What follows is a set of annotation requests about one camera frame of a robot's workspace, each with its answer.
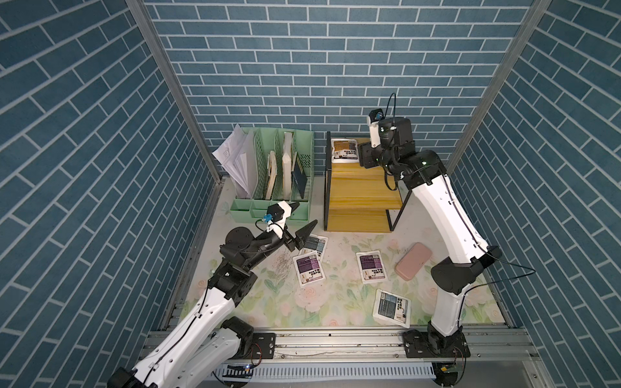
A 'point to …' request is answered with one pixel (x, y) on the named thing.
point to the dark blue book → (299, 179)
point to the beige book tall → (287, 166)
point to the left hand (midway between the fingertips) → (313, 215)
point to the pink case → (416, 256)
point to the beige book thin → (272, 174)
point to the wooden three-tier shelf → (358, 199)
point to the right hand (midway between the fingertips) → (373, 145)
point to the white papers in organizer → (238, 155)
